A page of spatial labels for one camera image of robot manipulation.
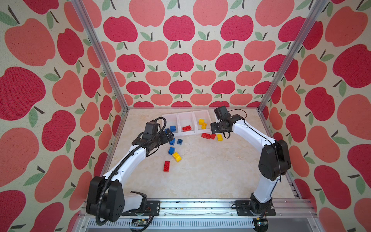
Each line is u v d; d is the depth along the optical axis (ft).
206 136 3.41
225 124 2.17
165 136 2.49
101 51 2.84
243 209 2.41
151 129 2.13
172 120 3.65
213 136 3.38
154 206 2.46
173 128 3.45
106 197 1.33
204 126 3.50
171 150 3.12
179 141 3.24
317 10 2.31
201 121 3.66
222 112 2.37
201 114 3.64
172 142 3.23
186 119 3.55
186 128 3.44
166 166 2.85
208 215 2.40
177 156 2.97
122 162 1.58
